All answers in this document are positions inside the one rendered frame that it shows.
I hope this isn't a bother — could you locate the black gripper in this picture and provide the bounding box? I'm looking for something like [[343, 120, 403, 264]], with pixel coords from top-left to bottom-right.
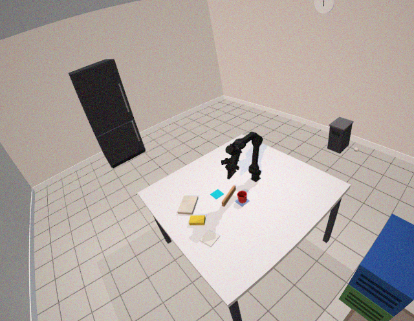
[[225, 156, 239, 180]]

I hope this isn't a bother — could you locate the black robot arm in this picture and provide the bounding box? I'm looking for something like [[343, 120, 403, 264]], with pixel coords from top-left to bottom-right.
[[221, 132, 263, 182]]

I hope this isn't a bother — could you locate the red cup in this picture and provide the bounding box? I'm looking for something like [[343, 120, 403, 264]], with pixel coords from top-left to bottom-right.
[[237, 190, 247, 203]]

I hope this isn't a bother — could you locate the brown wooden block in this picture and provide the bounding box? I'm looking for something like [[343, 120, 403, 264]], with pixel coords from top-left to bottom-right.
[[222, 186, 236, 207]]

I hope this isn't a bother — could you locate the yellow rectangular block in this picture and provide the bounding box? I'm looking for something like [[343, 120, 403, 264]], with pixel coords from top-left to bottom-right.
[[189, 215, 206, 225]]

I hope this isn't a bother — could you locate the beige flat rectangular block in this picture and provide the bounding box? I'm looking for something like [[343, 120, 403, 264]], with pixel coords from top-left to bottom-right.
[[177, 195, 198, 215]]

